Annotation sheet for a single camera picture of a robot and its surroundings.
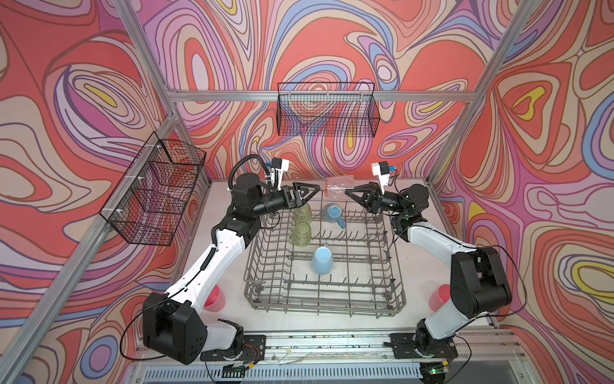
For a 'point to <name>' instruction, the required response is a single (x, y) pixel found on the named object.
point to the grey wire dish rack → (364, 282)
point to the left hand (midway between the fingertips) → (315, 191)
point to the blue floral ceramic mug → (332, 213)
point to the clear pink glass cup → (335, 186)
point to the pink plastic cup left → (216, 300)
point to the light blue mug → (322, 261)
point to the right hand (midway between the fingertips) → (346, 197)
